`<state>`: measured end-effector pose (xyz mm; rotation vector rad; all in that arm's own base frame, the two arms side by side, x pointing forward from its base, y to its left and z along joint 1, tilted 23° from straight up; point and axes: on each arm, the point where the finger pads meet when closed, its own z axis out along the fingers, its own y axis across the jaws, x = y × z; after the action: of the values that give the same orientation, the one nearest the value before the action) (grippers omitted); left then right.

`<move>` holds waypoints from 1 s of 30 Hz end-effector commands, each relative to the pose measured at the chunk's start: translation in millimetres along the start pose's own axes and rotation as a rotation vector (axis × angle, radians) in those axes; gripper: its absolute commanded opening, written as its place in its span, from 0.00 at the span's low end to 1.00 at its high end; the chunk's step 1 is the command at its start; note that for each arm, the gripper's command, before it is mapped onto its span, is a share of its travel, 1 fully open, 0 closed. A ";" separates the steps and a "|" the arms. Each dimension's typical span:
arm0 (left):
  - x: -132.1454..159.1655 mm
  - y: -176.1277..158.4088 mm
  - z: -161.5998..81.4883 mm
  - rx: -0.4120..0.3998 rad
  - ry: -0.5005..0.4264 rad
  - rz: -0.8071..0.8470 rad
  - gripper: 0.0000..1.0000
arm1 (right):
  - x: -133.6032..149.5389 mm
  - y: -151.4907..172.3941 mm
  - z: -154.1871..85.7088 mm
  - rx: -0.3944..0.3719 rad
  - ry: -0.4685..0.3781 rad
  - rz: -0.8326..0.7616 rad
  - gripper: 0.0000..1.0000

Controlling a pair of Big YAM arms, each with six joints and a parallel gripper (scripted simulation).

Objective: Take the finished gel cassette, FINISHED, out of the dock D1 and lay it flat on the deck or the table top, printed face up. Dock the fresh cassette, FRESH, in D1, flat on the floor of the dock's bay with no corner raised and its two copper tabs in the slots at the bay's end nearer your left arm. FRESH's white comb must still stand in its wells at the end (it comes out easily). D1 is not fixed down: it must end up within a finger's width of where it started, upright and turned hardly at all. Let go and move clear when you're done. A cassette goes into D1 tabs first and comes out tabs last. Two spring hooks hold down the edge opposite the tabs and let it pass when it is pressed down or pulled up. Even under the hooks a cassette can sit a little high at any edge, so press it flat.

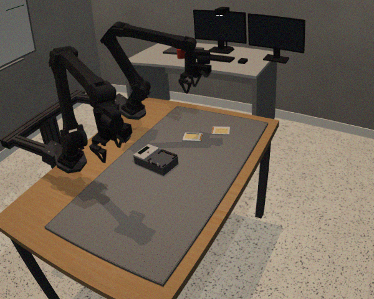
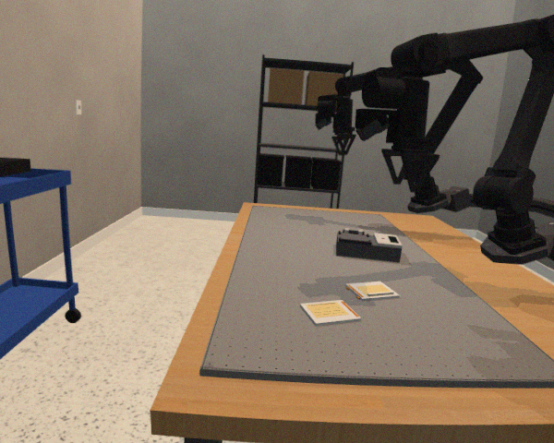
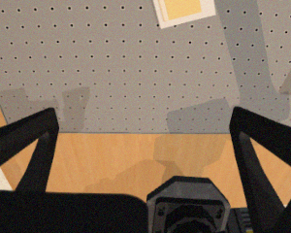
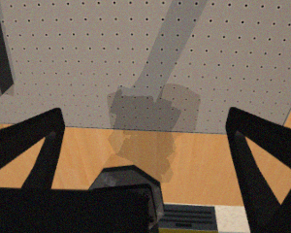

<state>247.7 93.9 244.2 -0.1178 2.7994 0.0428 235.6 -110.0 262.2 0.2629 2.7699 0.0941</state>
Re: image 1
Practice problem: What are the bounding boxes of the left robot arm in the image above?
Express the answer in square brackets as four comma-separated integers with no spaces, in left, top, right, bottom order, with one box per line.
[100,21,211,116]

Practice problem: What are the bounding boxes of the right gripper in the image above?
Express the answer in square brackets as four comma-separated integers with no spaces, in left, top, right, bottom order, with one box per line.
[89,124,122,163]

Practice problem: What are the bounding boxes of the white cassette with copper tabs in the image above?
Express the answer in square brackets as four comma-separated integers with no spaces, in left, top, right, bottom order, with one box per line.
[182,133,203,142]

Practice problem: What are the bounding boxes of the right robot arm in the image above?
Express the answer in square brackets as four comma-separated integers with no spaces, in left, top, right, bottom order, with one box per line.
[49,46,132,169]

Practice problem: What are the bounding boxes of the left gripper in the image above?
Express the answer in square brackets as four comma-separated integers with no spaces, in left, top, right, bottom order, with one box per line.
[178,63,202,94]

